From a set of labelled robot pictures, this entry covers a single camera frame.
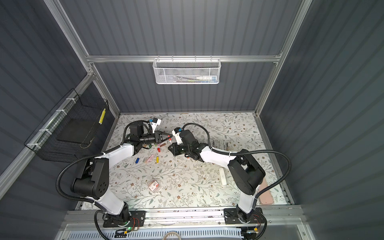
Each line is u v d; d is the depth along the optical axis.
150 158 0.95
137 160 0.94
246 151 0.51
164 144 1.02
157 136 0.79
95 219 0.68
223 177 0.84
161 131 0.81
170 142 0.83
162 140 0.80
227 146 1.01
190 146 0.68
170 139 0.84
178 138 0.78
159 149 0.99
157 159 0.94
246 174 0.48
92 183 0.46
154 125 0.81
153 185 0.82
